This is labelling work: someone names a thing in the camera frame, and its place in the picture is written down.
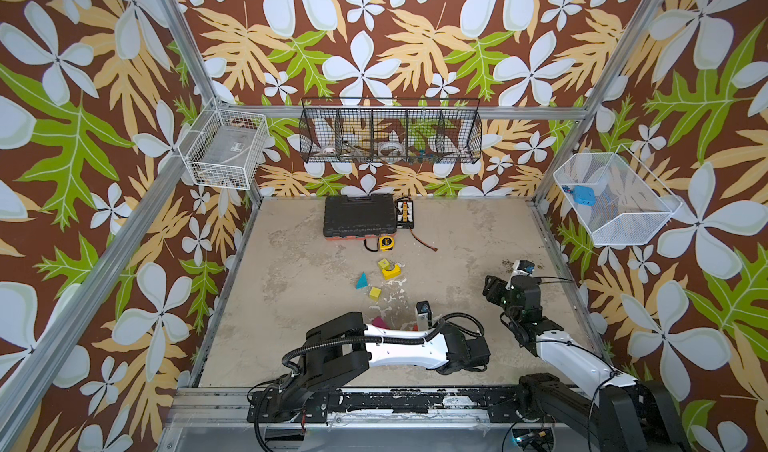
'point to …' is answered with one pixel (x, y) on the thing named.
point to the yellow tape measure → (386, 243)
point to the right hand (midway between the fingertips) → (492, 278)
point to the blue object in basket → (584, 195)
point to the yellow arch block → (390, 274)
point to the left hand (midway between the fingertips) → (430, 343)
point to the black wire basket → (390, 130)
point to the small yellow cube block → (375, 293)
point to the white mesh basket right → (613, 197)
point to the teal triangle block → (362, 281)
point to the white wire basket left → (224, 148)
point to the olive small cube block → (384, 264)
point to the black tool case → (354, 217)
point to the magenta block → (379, 322)
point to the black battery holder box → (405, 214)
